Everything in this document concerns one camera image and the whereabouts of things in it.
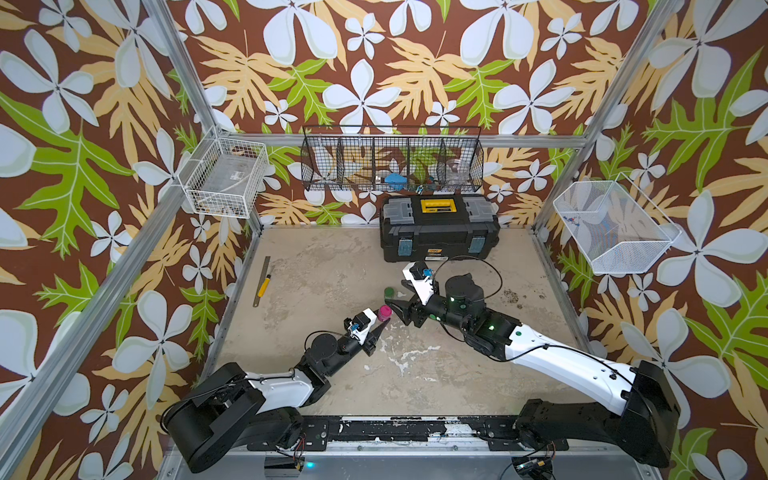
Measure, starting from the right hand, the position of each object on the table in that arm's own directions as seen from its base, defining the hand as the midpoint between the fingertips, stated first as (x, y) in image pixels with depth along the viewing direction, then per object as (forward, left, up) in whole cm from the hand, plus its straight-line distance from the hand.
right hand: (393, 290), depth 72 cm
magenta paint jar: (-4, +2, -5) cm, 6 cm away
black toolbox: (+30, -16, -8) cm, 35 cm away
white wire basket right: (+18, -63, +2) cm, 66 cm away
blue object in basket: (+40, -2, +2) cm, 41 cm away
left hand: (-1, +3, -8) cm, 9 cm away
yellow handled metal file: (+19, +45, -24) cm, 54 cm away
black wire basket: (+50, -1, +5) cm, 50 cm away
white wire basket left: (+34, +49, +10) cm, 60 cm away
